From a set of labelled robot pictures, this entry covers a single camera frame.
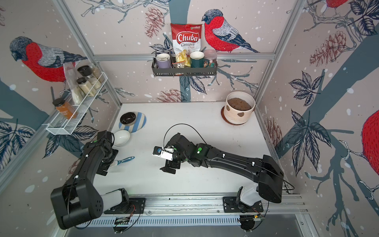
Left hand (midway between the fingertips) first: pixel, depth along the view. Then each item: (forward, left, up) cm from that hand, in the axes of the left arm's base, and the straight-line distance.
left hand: (111, 157), depth 82 cm
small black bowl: (+33, +2, -5) cm, 33 cm away
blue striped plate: (+28, -5, -9) cm, 30 cm away
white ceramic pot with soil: (+36, -79, +3) cm, 87 cm away
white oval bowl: (+16, +1, -4) cm, 16 cm away
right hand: (-3, -32, +10) cm, 34 cm away
